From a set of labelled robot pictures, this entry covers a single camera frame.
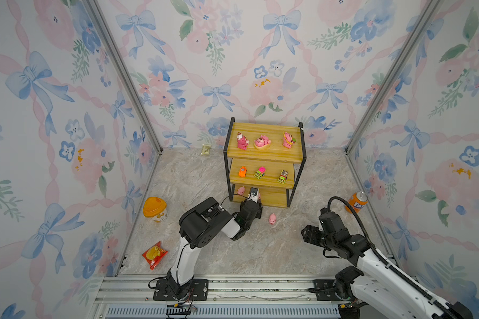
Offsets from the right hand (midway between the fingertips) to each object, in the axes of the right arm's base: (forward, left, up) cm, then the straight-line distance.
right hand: (307, 232), depth 84 cm
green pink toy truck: (+20, +20, +15) cm, 32 cm away
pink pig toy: (+7, +14, -3) cm, 16 cm away
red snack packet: (-10, +62, 0) cm, 63 cm away
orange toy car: (+20, +27, +15) cm, 37 cm away
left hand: (+18, +20, -2) cm, 26 cm away
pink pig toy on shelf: (+21, +28, -1) cm, 35 cm away
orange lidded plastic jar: (+7, +64, +7) cm, 65 cm away
